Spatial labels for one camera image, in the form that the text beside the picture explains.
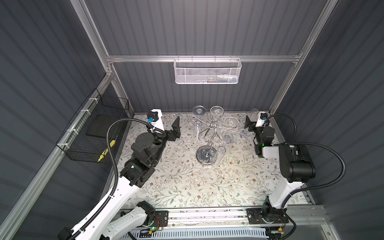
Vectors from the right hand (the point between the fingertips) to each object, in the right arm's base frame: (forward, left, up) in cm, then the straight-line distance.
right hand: (257, 116), depth 91 cm
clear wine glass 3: (-24, +23, +12) cm, 36 cm away
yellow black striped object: (-26, +77, +10) cm, 82 cm away
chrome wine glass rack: (-17, +31, -16) cm, 39 cm away
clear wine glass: (-10, +36, +15) cm, 40 cm away
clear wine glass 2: (-7, +26, +12) cm, 30 cm away
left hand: (-21, +48, +23) cm, 57 cm away
